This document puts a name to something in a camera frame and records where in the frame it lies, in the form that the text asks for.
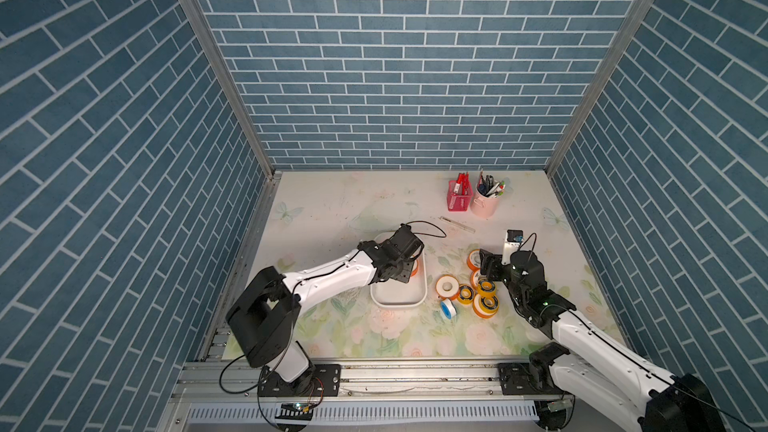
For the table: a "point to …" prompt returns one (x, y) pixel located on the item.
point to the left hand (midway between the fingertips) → (409, 269)
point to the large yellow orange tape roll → (485, 306)
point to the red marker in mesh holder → (462, 184)
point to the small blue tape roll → (448, 308)
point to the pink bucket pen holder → (483, 206)
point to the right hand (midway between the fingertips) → (493, 251)
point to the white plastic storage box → (392, 293)
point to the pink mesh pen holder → (458, 202)
